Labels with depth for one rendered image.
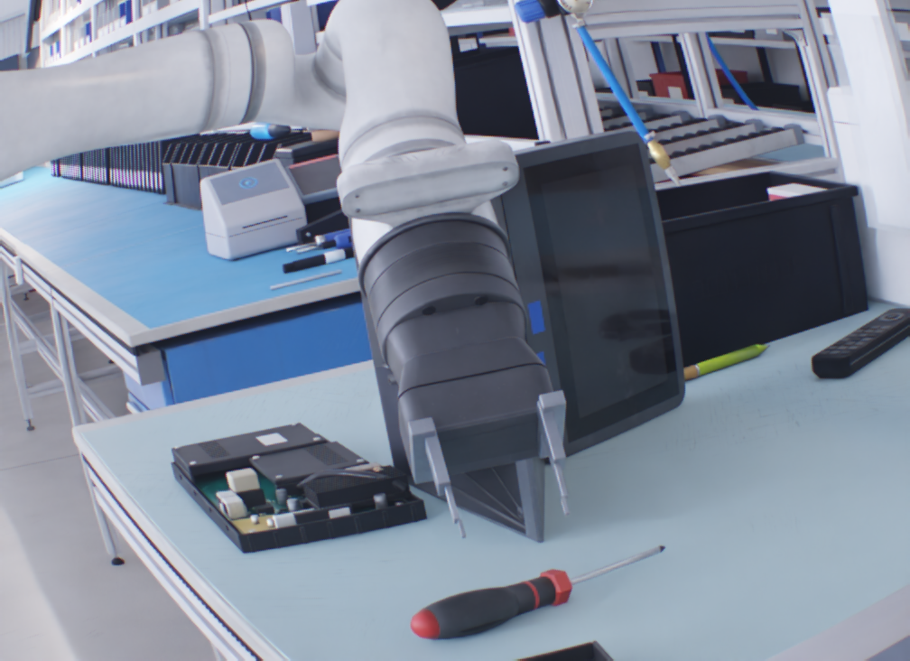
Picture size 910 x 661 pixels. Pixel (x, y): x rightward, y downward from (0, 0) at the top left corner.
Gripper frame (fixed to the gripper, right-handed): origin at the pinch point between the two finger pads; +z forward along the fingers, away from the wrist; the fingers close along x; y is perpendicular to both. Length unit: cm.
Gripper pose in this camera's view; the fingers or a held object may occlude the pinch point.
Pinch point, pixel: (515, 524)
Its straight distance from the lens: 97.5
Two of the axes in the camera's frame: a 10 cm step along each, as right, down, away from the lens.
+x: -9.7, 1.9, -1.2
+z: 2.2, 7.9, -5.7
